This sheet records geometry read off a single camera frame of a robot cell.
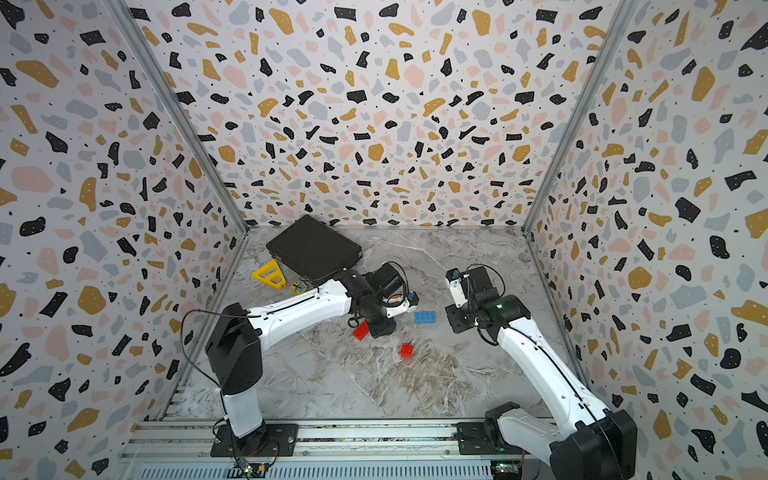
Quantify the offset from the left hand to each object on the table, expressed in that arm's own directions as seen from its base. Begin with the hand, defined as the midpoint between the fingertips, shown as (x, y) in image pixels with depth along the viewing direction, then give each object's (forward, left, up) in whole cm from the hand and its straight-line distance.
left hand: (392, 325), depth 83 cm
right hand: (+2, -18, +4) cm, 18 cm away
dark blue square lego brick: (+2, -5, +11) cm, 12 cm away
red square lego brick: (-2, -4, -14) cm, 15 cm away
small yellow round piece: (+20, +33, -10) cm, 39 cm away
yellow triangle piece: (+26, +44, -11) cm, 52 cm away
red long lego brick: (+3, +10, -10) cm, 14 cm away
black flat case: (+34, +29, -6) cm, 45 cm away
